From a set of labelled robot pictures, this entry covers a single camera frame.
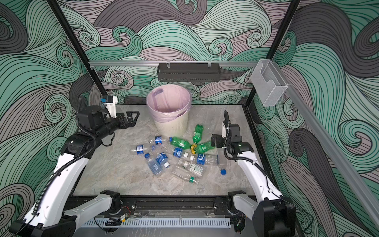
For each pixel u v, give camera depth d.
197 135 0.95
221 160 0.86
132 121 0.59
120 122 0.57
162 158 0.85
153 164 0.83
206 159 0.84
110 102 0.56
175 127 0.89
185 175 0.80
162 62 0.95
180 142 0.92
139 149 0.90
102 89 1.10
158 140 0.93
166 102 1.01
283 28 0.78
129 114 0.58
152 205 0.74
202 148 0.90
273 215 0.38
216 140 0.73
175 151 0.88
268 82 0.78
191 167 0.81
